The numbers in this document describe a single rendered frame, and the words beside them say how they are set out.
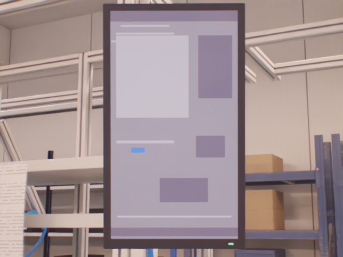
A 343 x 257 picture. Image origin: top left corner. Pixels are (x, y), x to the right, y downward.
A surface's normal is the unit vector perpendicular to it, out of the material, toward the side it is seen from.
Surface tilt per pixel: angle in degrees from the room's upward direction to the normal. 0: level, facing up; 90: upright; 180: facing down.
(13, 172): 87
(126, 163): 101
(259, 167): 90
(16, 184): 87
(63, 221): 90
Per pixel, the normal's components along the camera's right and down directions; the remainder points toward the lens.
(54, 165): -0.43, -0.17
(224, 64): -0.01, 0.01
